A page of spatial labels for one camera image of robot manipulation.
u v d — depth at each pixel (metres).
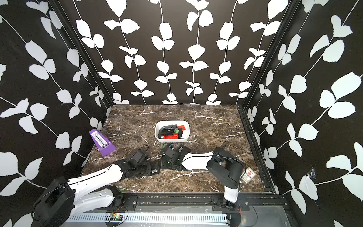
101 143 0.86
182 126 1.05
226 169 0.47
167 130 0.98
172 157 0.68
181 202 0.75
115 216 0.70
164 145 1.00
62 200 0.40
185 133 1.01
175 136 0.96
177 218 0.70
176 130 0.99
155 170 0.84
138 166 0.66
